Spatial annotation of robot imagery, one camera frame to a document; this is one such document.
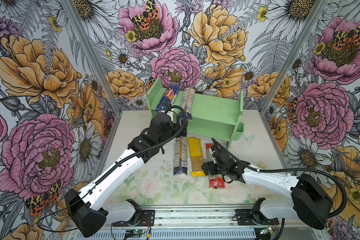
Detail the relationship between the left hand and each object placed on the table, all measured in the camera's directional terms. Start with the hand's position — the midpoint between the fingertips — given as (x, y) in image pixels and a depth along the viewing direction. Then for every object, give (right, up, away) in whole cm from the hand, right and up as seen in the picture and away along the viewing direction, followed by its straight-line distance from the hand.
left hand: (177, 125), depth 72 cm
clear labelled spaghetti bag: (+1, -19, +22) cm, 29 cm away
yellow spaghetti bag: (+10, -14, +26) cm, 31 cm away
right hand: (+18, -25, +13) cm, 34 cm away
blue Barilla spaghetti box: (-6, +17, +13) cm, 22 cm away
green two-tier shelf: (+20, +5, +9) cm, 22 cm away
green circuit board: (-20, -50, -1) cm, 54 cm away
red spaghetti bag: (+20, -31, +11) cm, 38 cm away
